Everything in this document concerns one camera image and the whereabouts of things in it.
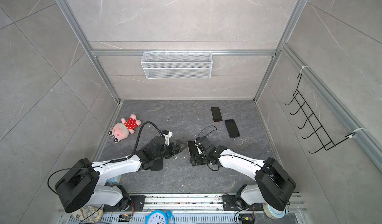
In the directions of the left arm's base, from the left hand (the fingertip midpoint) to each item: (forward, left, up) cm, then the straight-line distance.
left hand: (186, 145), depth 82 cm
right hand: (-5, -6, -8) cm, 11 cm away
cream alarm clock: (-32, -40, -7) cm, 52 cm away
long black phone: (+1, -4, -5) cm, 6 cm away
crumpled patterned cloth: (-30, +45, -7) cm, 55 cm away
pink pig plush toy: (+14, +42, -4) cm, 45 cm away
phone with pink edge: (+32, -23, -12) cm, 41 cm away
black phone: (+20, -33, -15) cm, 41 cm away
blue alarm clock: (-32, +13, -9) cm, 36 cm away
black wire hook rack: (-8, -57, +21) cm, 62 cm away
